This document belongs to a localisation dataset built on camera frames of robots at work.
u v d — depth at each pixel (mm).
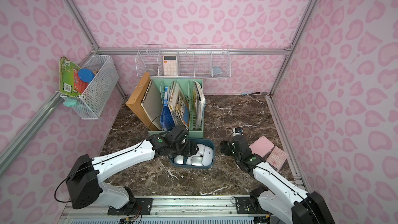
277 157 867
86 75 753
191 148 709
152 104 839
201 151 853
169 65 946
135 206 666
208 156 840
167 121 946
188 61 989
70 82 699
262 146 923
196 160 854
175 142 642
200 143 902
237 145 639
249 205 722
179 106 863
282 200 469
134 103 719
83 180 408
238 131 751
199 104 838
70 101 642
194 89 912
